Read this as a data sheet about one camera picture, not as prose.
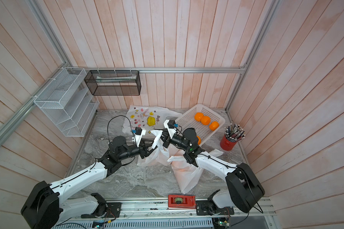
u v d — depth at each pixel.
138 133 0.65
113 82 1.05
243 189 0.43
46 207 0.39
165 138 0.68
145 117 1.13
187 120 1.09
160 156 0.74
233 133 0.86
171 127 0.62
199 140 0.60
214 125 1.01
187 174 0.75
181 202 0.72
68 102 0.73
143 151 0.66
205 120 1.07
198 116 1.11
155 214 0.73
